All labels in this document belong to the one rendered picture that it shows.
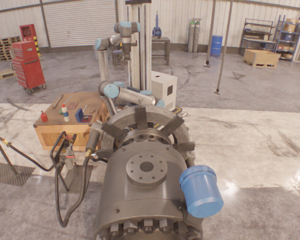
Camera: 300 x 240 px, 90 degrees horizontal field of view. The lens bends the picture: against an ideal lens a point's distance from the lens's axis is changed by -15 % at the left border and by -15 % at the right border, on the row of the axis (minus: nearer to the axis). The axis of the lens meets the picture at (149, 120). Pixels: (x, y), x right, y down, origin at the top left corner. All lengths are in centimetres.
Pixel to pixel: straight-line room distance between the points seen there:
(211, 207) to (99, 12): 967
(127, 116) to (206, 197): 84
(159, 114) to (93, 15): 902
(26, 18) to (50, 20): 155
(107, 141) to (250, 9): 971
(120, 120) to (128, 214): 74
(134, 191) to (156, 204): 12
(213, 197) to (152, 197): 28
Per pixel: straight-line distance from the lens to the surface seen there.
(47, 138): 256
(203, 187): 73
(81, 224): 186
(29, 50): 491
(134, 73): 231
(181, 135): 144
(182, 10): 949
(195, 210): 74
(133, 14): 221
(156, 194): 86
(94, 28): 1005
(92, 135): 137
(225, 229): 186
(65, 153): 184
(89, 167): 227
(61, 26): 1083
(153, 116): 130
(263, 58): 809
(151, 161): 94
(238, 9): 1013
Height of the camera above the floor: 159
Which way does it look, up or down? 32 degrees down
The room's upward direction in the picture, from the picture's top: straight up
